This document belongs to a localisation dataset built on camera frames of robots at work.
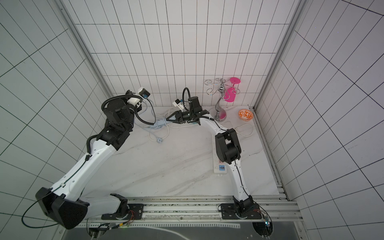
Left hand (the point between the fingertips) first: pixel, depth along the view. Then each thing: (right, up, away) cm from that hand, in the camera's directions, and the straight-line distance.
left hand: (126, 93), depth 68 cm
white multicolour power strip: (+47, -40, +17) cm, 65 cm away
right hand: (+18, -11, +21) cm, 30 cm away
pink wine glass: (+59, +5, +42) cm, 73 cm away
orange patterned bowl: (+72, -9, +45) cm, 86 cm away
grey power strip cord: (+8, -26, +29) cm, 40 cm away
